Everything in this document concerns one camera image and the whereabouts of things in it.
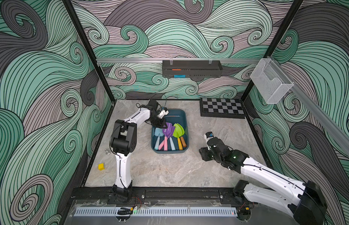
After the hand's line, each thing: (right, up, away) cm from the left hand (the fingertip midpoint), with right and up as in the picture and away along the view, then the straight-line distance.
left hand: (165, 125), depth 96 cm
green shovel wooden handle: (+13, -4, +2) cm, 13 cm away
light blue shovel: (+5, -14, -6) cm, 16 cm away
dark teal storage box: (+11, +6, +9) cm, 15 cm away
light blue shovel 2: (-5, -5, +2) cm, 8 cm away
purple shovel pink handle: (+1, -5, -1) cm, 5 cm away
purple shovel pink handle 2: (+2, 0, -1) cm, 3 cm away
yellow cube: (-39, -24, -13) cm, 47 cm away
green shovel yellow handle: (+8, -5, +2) cm, 10 cm away
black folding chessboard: (+45, +13, +15) cm, 49 cm away
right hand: (+24, -13, -15) cm, 31 cm away
